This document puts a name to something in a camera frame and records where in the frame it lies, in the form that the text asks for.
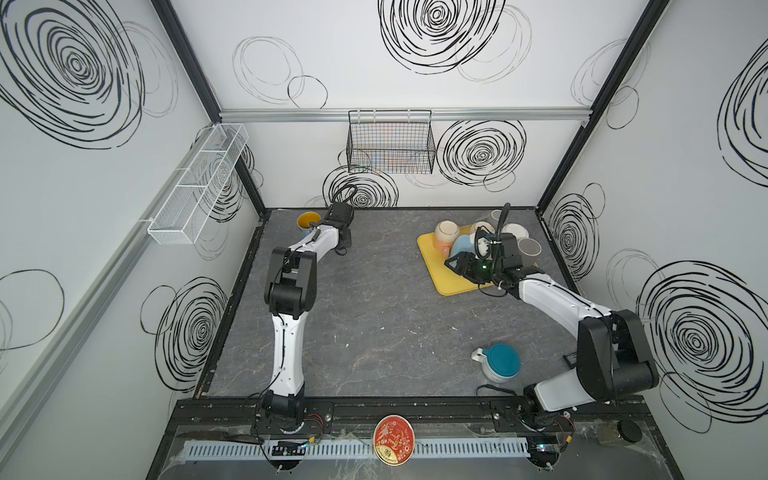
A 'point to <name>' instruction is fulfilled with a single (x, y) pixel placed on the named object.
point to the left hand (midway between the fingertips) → (338, 238)
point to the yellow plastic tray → (446, 280)
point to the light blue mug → (463, 243)
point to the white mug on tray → (517, 230)
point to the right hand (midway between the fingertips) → (446, 264)
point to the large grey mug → (529, 247)
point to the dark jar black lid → (620, 432)
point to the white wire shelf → (179, 218)
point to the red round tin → (394, 440)
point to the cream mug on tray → (480, 224)
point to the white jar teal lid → (500, 362)
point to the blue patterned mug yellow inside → (304, 221)
